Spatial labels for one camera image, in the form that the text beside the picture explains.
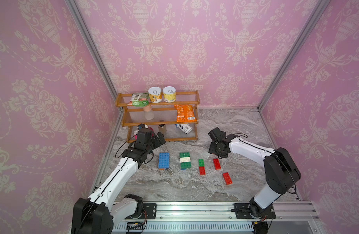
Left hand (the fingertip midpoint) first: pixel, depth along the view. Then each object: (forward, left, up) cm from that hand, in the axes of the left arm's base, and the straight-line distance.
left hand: (159, 138), depth 83 cm
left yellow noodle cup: (+18, +2, +18) cm, 25 cm away
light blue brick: (-4, -2, -13) cm, 14 cm away
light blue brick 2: (-7, -2, -12) cm, 14 cm away
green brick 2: (-9, -15, -14) cm, 23 cm away
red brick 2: (-8, -35, -15) cm, 39 cm away
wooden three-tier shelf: (+19, -7, +1) cm, 20 cm away
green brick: (-3, -15, -14) cm, 21 cm away
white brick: (-6, -15, -14) cm, 21 cm away
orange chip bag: (+19, -15, +1) cm, 24 cm away
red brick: (-12, -25, -16) cm, 32 cm away
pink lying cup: (+15, +8, -9) cm, 19 cm away
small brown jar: (+13, 0, -8) cm, 15 cm away
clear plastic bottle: (+17, +8, +3) cm, 19 cm away
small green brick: (-8, -25, -15) cm, 30 cm away
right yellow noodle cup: (+18, -5, +18) cm, 26 cm away
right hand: (-1, -34, -12) cm, 36 cm away
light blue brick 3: (-9, -2, -13) cm, 16 cm away
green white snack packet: (+16, +11, +16) cm, 25 cm away
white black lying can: (+15, -16, -9) cm, 23 cm away
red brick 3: (-17, -39, -15) cm, 45 cm away
